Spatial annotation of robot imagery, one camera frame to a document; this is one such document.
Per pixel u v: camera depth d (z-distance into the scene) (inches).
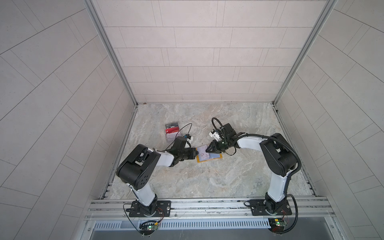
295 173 19.5
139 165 19.3
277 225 26.7
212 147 33.2
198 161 34.1
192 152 31.7
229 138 29.4
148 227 25.6
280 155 19.7
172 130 37.5
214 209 28.4
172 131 37.0
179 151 28.5
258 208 27.9
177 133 37.1
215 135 34.1
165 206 28.4
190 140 33.3
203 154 34.7
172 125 37.9
